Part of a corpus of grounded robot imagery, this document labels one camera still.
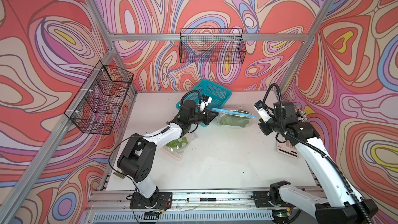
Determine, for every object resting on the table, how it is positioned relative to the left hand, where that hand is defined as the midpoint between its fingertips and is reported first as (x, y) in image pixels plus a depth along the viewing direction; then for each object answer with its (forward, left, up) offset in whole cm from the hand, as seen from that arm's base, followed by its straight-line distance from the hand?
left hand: (219, 115), depth 81 cm
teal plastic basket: (+30, -4, -16) cm, 35 cm away
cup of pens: (+1, -46, -2) cm, 46 cm away
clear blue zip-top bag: (-1, -8, +3) cm, 8 cm away
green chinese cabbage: (0, -4, -4) cm, 6 cm away
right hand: (-7, -21, +2) cm, 22 cm away
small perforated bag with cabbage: (-13, +24, -15) cm, 31 cm away
